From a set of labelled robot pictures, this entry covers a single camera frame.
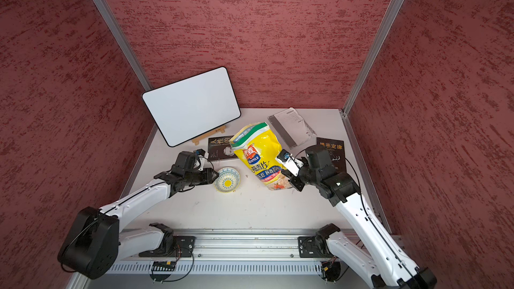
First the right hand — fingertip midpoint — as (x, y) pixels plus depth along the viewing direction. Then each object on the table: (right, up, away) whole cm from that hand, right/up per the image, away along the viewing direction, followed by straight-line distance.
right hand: (285, 171), depth 73 cm
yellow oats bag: (-10, +10, -3) cm, 14 cm away
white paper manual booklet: (+9, +16, +40) cm, 44 cm away
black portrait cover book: (-32, +6, +28) cm, 42 cm away
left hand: (-30, -6, +13) cm, 34 cm away
